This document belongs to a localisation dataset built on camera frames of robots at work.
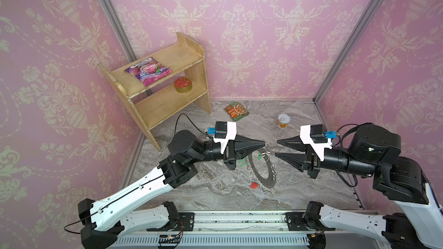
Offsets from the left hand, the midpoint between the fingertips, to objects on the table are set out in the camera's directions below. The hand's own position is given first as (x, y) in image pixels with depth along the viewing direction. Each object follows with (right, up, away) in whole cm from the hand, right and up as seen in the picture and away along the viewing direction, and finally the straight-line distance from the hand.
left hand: (262, 147), depth 43 cm
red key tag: (0, -16, +15) cm, 22 cm away
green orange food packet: (-2, +11, +70) cm, 71 cm away
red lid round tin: (-32, +25, +51) cm, 66 cm away
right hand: (+5, 0, +3) cm, 6 cm away
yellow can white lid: (+26, +7, +60) cm, 66 cm away
